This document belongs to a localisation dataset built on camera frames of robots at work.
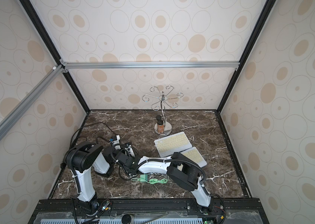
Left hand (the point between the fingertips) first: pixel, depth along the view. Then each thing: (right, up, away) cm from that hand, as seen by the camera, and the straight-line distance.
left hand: (135, 143), depth 93 cm
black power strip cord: (-30, +3, +10) cm, 31 cm away
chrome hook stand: (+22, +11, +12) cm, 28 cm away
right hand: (-1, -8, -4) cm, 9 cm away
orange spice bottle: (+17, +11, +4) cm, 21 cm away
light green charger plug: (+7, -18, -11) cm, 22 cm away
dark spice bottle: (+15, +18, +6) cm, 24 cm away
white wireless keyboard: (+21, -3, +4) cm, 22 cm away
